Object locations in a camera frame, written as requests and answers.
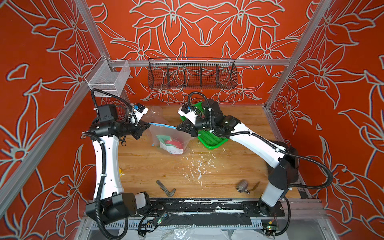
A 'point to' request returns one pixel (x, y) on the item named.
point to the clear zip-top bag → (159, 126)
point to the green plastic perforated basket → (208, 139)
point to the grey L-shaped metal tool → (169, 194)
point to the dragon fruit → (174, 146)
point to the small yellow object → (120, 171)
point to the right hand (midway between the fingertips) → (179, 123)
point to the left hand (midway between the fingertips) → (145, 123)
